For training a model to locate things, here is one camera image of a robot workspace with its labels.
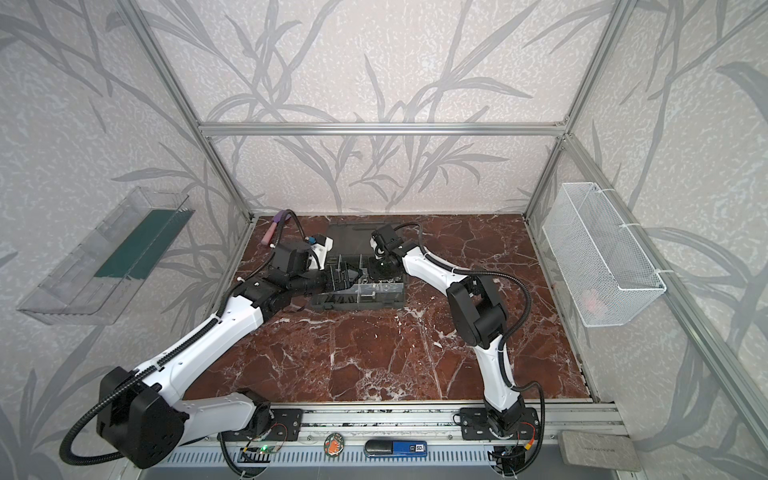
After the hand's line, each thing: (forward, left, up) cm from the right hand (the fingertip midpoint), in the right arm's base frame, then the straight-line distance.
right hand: (372, 263), depth 95 cm
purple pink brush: (+18, +42, -7) cm, 46 cm away
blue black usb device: (-49, -8, -4) cm, 50 cm away
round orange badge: (-48, +6, -7) cm, 49 cm away
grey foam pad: (-49, -56, -5) cm, 75 cm away
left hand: (-11, +2, +14) cm, 18 cm away
